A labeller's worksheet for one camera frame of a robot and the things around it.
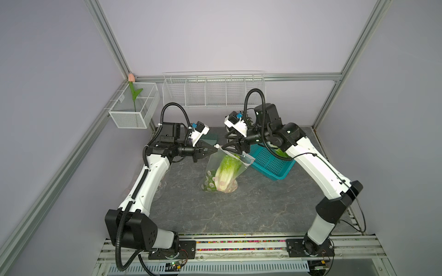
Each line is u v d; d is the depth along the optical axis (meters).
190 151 0.64
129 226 0.40
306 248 0.67
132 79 0.89
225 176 0.77
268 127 0.52
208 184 0.79
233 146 0.58
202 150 0.62
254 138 0.58
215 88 0.96
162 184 0.92
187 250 0.73
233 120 0.55
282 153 0.52
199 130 0.62
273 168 0.99
